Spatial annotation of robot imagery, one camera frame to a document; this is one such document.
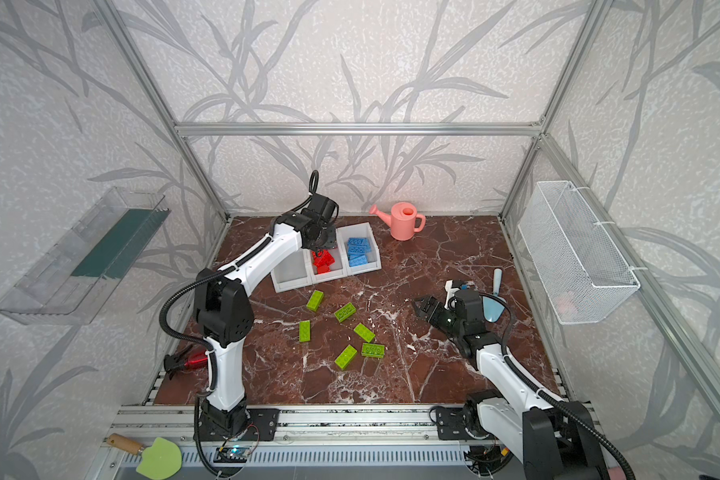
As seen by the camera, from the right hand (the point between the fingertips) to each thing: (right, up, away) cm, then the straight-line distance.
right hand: (421, 298), depth 87 cm
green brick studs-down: (-23, -6, +6) cm, 24 cm away
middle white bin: (-27, +7, +15) cm, 31 cm away
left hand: (-28, +20, +7) cm, 35 cm away
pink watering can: (-4, +24, +19) cm, 31 cm away
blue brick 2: (-19, +14, +18) cm, 30 cm away
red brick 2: (-32, +8, +16) cm, 37 cm away
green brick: (-33, -2, +9) cm, 34 cm away
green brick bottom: (-22, -17, -3) cm, 27 cm away
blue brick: (-20, +17, +22) cm, 34 cm away
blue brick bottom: (-20, +11, +15) cm, 27 cm away
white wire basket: (+30, +12, -23) cm, 39 cm away
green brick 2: (-35, -11, +3) cm, 37 cm away
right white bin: (-20, +20, +26) cm, 39 cm away
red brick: (-32, +10, +16) cm, 37 cm away
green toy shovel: (-64, -35, -17) cm, 75 cm away
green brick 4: (-14, -15, -1) cm, 21 cm away
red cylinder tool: (-70, -17, -5) cm, 72 cm away
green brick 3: (-17, -11, +2) cm, 20 cm away
